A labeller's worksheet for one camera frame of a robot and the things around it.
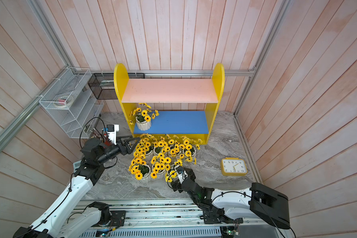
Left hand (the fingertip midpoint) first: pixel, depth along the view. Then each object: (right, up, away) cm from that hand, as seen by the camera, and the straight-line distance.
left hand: (136, 140), depth 72 cm
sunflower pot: (+2, +14, +9) cm, 17 cm away
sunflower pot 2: (+18, -18, +4) cm, 26 cm away
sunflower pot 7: (+27, -6, +11) cm, 30 cm away
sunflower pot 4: (+1, -7, +13) cm, 14 cm away
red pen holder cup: (-32, +2, +21) cm, 38 cm away
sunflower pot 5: (+10, -6, +16) cm, 20 cm away
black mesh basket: (-33, +35, +31) cm, 57 cm away
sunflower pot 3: (+12, -13, +4) cm, 18 cm away
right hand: (+21, -20, +11) cm, 31 cm away
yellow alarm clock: (+55, -18, +17) cm, 60 cm away
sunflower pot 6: (+19, -6, +12) cm, 23 cm away
